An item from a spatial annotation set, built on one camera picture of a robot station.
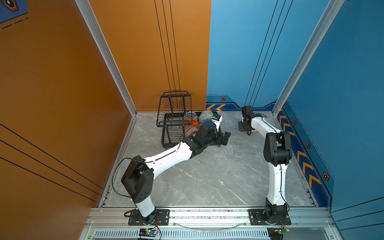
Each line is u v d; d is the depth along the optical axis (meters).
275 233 0.70
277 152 0.59
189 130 0.85
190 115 1.12
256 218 0.72
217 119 0.69
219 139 0.70
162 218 0.74
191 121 0.81
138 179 0.44
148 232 0.71
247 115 0.84
